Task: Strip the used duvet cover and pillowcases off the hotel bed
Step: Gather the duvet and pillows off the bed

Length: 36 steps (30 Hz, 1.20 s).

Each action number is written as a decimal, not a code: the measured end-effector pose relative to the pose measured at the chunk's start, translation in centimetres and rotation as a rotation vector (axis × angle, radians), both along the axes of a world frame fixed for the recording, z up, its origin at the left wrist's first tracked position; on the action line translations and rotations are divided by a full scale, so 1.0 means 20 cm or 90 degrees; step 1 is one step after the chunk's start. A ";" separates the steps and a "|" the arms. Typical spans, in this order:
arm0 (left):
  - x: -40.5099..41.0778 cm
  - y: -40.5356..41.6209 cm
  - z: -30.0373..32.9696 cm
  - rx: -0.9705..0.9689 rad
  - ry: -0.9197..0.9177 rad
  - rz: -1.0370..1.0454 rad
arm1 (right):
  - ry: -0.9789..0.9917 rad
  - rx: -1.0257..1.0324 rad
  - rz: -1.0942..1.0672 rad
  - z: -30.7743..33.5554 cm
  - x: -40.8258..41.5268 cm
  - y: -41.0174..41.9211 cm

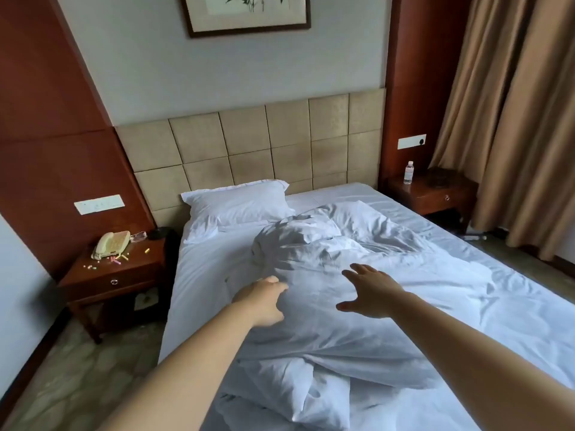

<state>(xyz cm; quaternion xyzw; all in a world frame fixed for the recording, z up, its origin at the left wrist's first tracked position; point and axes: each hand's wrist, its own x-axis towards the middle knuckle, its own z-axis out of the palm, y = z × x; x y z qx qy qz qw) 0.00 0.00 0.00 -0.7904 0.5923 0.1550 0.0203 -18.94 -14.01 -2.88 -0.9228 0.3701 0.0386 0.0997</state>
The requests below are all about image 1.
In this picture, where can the white wall switch panel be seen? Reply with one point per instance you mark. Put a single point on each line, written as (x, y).
(99, 205)

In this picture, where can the wooden nightstand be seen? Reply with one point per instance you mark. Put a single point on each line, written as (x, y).
(431, 192)
(121, 269)

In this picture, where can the clear water bottle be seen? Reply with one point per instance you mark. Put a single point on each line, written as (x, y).
(408, 174)

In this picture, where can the beige padded headboard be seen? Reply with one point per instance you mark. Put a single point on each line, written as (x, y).
(251, 139)

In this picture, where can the person's right forearm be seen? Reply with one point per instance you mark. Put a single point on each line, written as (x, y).
(471, 363)

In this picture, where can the white slipper packet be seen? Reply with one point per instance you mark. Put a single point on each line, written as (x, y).
(146, 301)

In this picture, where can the scatter of small coloured pieces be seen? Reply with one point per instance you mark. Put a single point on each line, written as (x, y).
(116, 261)

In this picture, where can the person's left hand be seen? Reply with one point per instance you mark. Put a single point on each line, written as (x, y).
(263, 302)

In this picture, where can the beige telephone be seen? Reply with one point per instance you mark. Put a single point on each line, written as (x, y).
(110, 244)

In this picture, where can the white wall socket panel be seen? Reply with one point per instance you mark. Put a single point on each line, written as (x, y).
(409, 142)

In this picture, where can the person's right hand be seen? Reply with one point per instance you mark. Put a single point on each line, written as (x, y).
(375, 293)

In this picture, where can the clear glass ashtray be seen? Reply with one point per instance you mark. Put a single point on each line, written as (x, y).
(138, 236)

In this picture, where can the white pillow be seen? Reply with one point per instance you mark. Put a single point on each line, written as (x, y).
(233, 204)

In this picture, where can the beige curtain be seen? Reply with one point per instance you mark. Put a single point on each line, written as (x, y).
(516, 107)

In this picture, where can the white duvet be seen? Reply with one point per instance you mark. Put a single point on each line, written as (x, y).
(314, 246)

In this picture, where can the person's left forearm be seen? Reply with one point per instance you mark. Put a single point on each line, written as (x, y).
(188, 377)

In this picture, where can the framed wall picture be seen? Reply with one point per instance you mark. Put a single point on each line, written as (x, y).
(247, 13)

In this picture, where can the black round ashtray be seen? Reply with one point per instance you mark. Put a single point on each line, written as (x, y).
(157, 233)

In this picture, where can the white bed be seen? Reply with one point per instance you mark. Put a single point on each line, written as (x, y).
(202, 273)

